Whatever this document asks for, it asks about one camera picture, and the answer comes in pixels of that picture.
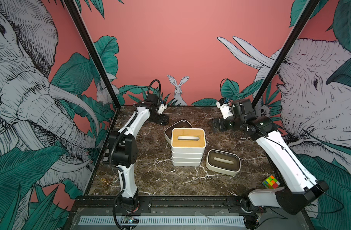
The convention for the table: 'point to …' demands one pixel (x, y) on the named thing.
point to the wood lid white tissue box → (188, 140)
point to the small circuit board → (131, 220)
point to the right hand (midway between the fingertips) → (213, 118)
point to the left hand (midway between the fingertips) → (164, 118)
